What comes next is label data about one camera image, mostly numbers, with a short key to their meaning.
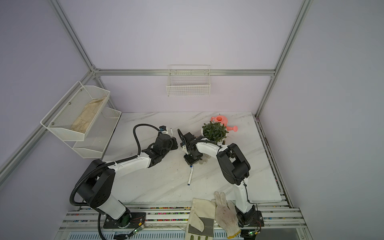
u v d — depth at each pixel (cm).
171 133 88
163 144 69
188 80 95
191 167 92
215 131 88
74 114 76
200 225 72
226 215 74
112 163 50
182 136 81
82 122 76
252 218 68
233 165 52
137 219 74
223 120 102
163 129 79
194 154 80
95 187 45
